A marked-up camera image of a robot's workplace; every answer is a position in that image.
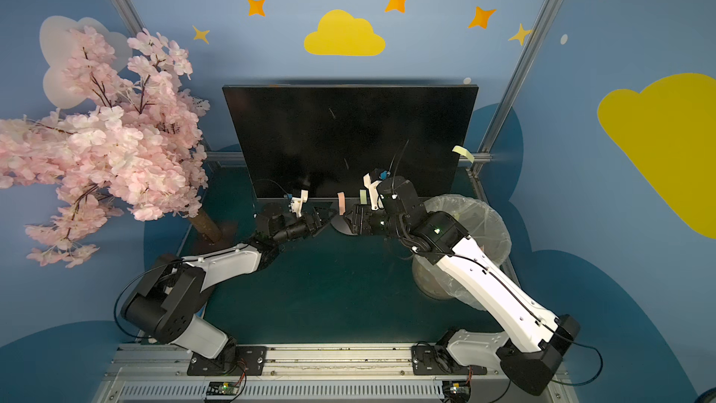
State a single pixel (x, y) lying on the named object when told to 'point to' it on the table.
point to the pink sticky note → (341, 202)
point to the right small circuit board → (455, 391)
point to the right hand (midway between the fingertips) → (355, 212)
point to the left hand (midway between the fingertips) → (336, 212)
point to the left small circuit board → (222, 388)
